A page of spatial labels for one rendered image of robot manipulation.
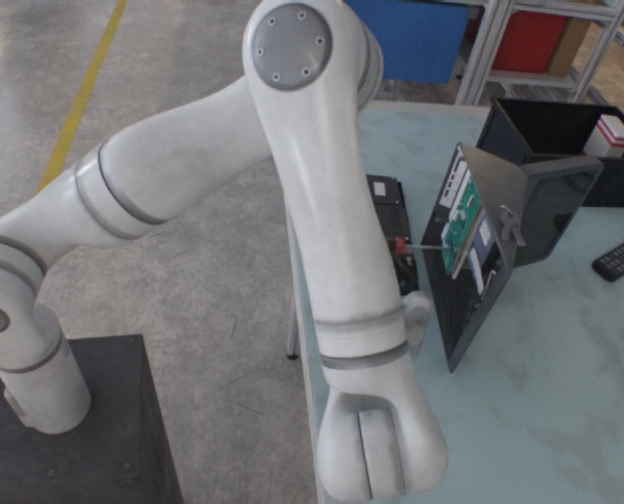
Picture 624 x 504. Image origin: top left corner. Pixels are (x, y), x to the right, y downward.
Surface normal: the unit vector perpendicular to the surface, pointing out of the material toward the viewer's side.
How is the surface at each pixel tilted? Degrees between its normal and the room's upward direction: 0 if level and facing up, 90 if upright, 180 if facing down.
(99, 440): 0
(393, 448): 25
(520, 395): 0
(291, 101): 63
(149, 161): 42
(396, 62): 90
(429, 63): 90
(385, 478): 53
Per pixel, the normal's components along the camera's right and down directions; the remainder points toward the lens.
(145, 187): 0.22, 0.35
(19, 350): 0.26, 0.73
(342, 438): -0.26, -0.68
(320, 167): -0.22, 0.22
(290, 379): 0.11, -0.69
